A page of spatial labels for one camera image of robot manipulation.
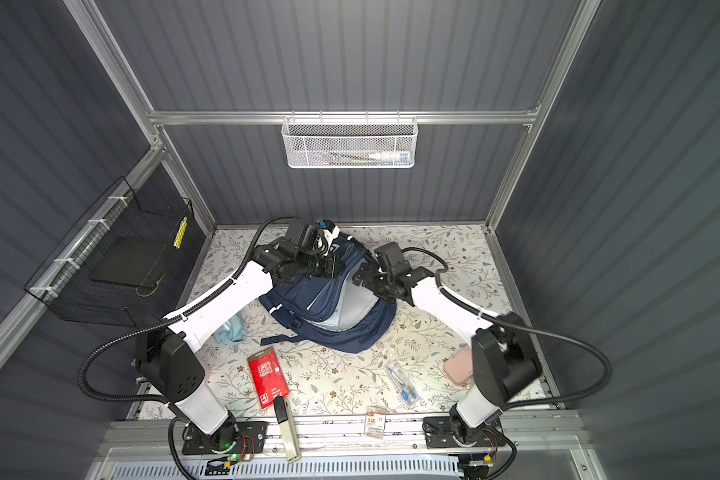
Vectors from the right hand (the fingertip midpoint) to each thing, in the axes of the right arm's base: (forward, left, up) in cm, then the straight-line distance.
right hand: (364, 284), depth 87 cm
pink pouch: (-19, -27, -14) cm, 36 cm away
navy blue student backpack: (-11, +8, +4) cm, 14 cm away
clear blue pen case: (-27, -12, -13) cm, 32 cm away
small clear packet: (-34, -3, -11) cm, 35 cm away
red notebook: (-22, +28, -14) cm, 38 cm away
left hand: (+1, +5, +8) cm, 10 cm away
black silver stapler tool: (-34, +19, -9) cm, 40 cm away
